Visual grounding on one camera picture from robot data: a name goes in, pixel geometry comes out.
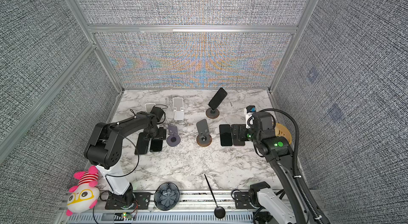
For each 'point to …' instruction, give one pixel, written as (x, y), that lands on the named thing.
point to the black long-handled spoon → (219, 211)
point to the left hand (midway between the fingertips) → (161, 137)
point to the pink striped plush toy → (86, 194)
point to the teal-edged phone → (156, 145)
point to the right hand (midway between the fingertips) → (241, 123)
